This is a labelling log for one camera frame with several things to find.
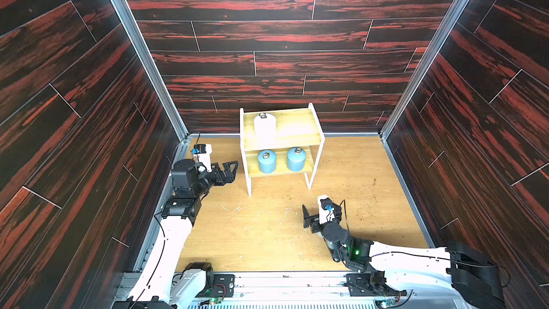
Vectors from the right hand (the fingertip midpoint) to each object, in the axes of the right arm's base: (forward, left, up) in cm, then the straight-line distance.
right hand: (320, 203), depth 80 cm
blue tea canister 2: (+14, +9, +9) cm, 19 cm away
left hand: (+8, +34, +13) cm, 37 cm away
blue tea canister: (+12, +20, +10) cm, 26 cm away
